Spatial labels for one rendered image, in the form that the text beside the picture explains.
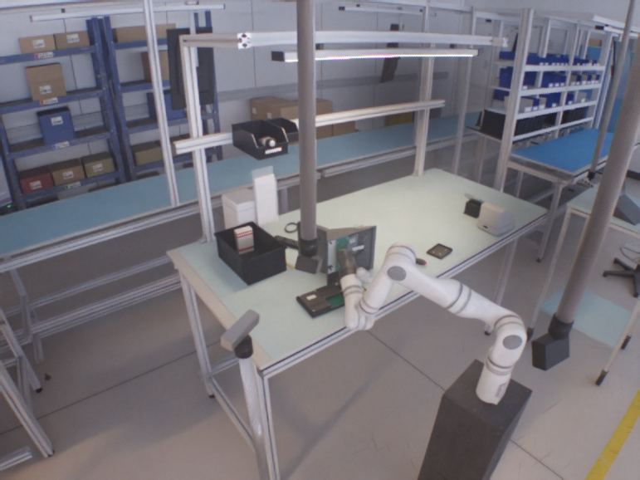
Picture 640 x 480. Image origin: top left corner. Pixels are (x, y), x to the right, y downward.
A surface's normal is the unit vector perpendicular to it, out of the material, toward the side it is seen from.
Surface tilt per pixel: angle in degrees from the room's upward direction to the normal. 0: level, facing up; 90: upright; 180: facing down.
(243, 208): 90
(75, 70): 90
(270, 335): 0
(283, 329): 0
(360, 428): 0
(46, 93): 90
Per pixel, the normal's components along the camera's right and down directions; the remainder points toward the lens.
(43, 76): 0.61, 0.39
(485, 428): -0.73, 0.33
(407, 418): 0.00, -0.87
